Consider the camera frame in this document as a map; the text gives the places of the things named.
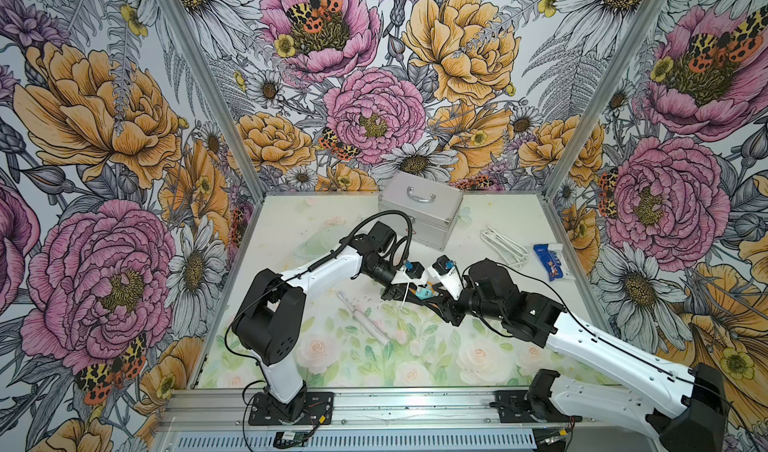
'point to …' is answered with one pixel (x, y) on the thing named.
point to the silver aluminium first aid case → (433, 206)
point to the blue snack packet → (550, 261)
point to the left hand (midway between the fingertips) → (419, 299)
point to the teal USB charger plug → (424, 293)
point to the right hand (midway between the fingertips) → (432, 301)
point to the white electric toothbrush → (374, 329)
